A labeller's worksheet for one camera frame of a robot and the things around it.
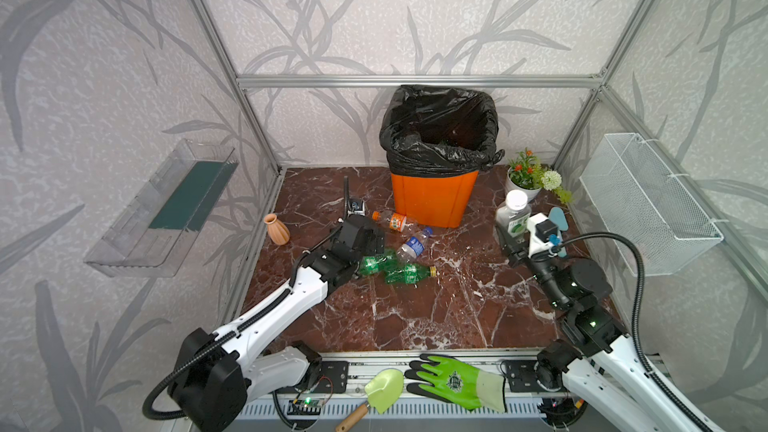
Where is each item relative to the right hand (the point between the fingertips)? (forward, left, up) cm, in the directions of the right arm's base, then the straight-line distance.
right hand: (509, 208), depth 67 cm
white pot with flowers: (+28, -16, -18) cm, 37 cm away
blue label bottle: (+6, +21, -29) cm, 36 cm away
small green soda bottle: (-3, +23, -27) cm, 36 cm away
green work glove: (-29, +14, -30) cm, 44 cm away
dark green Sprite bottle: (0, +34, -28) cm, 44 cm away
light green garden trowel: (-31, +30, -32) cm, 54 cm away
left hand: (+6, +34, -14) cm, 37 cm away
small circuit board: (-35, +48, -34) cm, 68 cm away
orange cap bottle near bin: (+15, +27, -28) cm, 41 cm away
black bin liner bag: (+41, +14, -11) cm, 45 cm away
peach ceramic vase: (+10, +64, -25) cm, 70 cm away
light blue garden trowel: (+20, -30, -33) cm, 49 cm away
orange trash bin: (+26, +13, -31) cm, 43 cm away
